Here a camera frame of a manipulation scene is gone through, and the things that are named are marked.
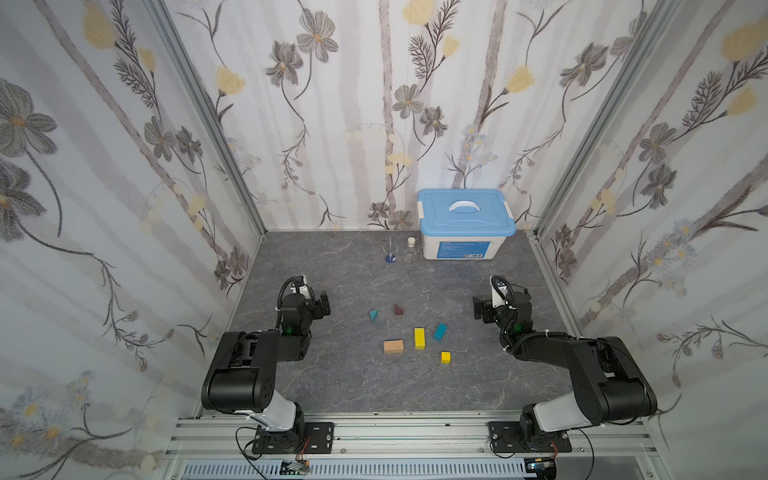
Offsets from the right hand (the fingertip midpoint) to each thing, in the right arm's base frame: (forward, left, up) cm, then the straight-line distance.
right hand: (497, 291), depth 93 cm
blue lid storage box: (+22, +9, +7) cm, 25 cm away
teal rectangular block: (-11, +18, -7) cm, 22 cm away
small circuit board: (-47, +55, -6) cm, 73 cm away
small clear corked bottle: (+19, +26, -10) cm, 34 cm away
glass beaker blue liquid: (+18, +34, -8) cm, 39 cm away
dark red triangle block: (-4, +31, -8) cm, 32 cm away
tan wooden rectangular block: (-17, +32, -6) cm, 37 cm away
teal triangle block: (-7, +39, -7) cm, 40 cm away
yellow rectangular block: (-15, +25, -5) cm, 29 cm away
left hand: (-1, +60, -3) cm, 60 cm away
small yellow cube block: (-20, +17, -6) cm, 27 cm away
